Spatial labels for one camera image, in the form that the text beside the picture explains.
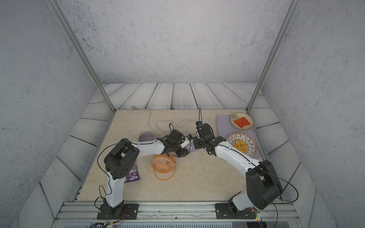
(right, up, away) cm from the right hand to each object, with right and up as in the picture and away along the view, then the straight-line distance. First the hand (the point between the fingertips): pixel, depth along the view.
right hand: (197, 139), depth 87 cm
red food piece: (+36, +11, +24) cm, 45 cm away
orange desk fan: (-19, -13, -6) cm, 24 cm away
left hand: (-5, -8, +8) cm, 13 cm away
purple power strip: (-3, -3, -8) cm, 9 cm away
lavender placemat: (+22, +6, +22) cm, 32 cm away
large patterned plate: (+37, -7, +9) cm, 39 cm away
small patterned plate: (+35, +16, +27) cm, 47 cm away
